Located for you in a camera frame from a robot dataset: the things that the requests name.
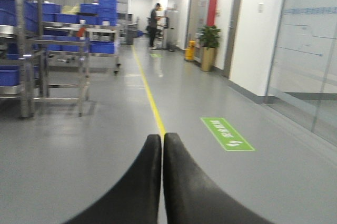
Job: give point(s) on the steel water dispenser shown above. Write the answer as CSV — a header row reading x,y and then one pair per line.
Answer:
x,y
171,26

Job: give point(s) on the steel cart on castors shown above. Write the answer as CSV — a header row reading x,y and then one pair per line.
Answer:
x,y
105,30

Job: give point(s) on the dark grey waste bin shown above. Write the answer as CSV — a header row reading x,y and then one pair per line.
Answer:
x,y
130,34

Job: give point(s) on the person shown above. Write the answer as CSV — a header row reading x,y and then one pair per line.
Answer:
x,y
153,24

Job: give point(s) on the potted plant in gold pot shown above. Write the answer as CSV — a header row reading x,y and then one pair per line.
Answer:
x,y
209,48

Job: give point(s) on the steel rack on castors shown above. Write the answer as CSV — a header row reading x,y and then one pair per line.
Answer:
x,y
25,50

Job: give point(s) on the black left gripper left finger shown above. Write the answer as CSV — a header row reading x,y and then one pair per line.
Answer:
x,y
142,187

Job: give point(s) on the yellow mop bucket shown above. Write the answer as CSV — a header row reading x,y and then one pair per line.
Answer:
x,y
190,50

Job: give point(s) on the yellow plastic bag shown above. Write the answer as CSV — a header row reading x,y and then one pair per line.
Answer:
x,y
69,9

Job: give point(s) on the grey door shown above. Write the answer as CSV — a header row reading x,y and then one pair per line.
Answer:
x,y
234,24

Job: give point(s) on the group of blue bins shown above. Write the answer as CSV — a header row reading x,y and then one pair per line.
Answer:
x,y
105,11

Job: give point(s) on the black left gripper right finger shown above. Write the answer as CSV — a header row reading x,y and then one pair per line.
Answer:
x,y
184,192

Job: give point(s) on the white paper cup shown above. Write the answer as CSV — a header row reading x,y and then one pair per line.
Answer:
x,y
82,21

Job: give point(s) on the row of blue bins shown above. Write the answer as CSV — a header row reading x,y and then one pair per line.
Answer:
x,y
8,11

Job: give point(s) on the bare steel table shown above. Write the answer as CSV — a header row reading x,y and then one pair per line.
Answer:
x,y
58,41

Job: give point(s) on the white wall switch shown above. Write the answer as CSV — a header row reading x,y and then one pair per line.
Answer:
x,y
260,8

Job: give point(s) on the blue plastic bin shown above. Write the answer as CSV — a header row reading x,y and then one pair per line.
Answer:
x,y
140,33

